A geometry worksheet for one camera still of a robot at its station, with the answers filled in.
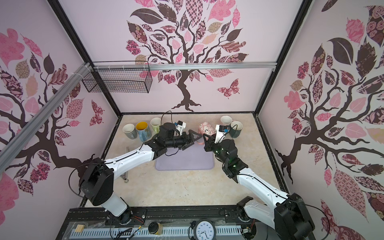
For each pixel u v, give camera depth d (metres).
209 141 0.67
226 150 0.59
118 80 1.22
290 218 0.40
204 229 0.68
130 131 0.97
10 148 0.50
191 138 0.70
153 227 0.62
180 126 0.77
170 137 0.66
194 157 0.94
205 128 0.78
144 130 0.98
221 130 0.67
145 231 0.70
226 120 1.05
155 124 1.03
